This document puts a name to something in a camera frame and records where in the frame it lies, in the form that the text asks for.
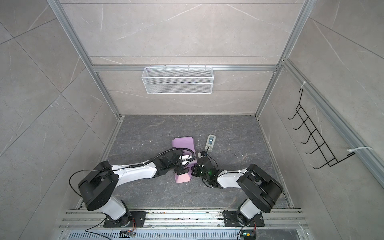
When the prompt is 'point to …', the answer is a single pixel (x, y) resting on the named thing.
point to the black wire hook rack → (330, 158)
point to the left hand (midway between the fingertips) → (185, 154)
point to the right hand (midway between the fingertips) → (190, 167)
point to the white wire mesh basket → (178, 80)
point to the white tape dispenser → (210, 142)
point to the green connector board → (248, 234)
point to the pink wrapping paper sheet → (188, 143)
